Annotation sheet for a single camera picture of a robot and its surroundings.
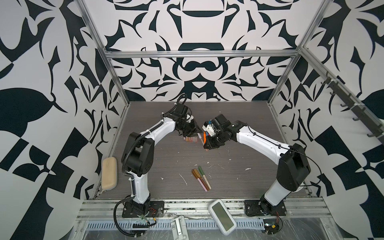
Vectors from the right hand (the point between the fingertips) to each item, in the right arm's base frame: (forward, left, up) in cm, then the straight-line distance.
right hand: (205, 145), depth 82 cm
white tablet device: (-32, -7, -9) cm, 34 cm away
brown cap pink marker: (-15, +3, -13) cm, 20 cm away
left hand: (+10, 0, +1) cm, 10 cm away
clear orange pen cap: (+11, +5, -13) cm, 17 cm away
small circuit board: (-35, -29, -15) cm, 48 cm away
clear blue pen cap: (+12, +6, -12) cm, 18 cm away
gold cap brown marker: (-11, +4, -13) cm, 18 cm away
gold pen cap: (+12, +10, -12) cm, 20 cm away
